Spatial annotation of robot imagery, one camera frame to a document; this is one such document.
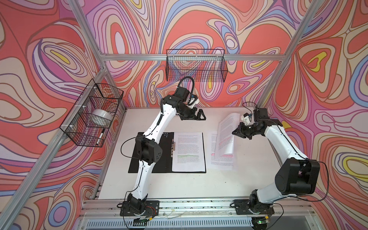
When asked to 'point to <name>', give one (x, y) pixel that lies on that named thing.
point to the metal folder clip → (173, 147)
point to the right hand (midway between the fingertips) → (233, 134)
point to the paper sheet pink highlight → (226, 162)
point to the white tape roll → (101, 117)
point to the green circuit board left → (140, 222)
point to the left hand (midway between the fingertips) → (199, 116)
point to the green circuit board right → (262, 222)
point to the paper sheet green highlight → (189, 155)
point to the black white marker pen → (100, 136)
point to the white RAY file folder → (164, 165)
